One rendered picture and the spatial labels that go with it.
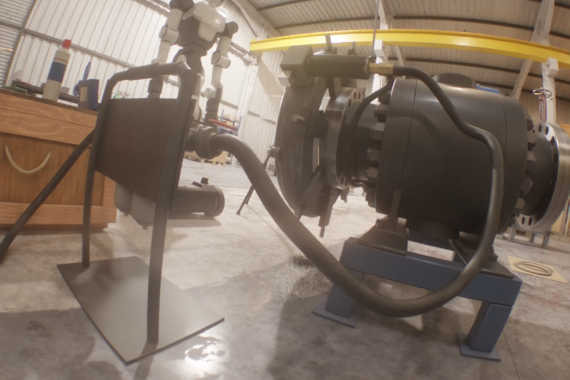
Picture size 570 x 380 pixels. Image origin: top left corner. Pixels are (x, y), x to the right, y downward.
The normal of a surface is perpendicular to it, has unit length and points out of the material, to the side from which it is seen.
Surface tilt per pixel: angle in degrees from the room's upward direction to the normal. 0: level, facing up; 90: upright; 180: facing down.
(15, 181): 90
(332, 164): 128
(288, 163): 116
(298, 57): 68
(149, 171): 90
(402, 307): 55
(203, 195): 90
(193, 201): 90
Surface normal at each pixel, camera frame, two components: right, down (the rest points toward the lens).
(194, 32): 0.12, 0.16
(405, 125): -0.44, -0.18
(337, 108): -0.36, -0.43
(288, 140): -0.51, 0.15
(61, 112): 0.87, 0.18
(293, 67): -0.36, 0.87
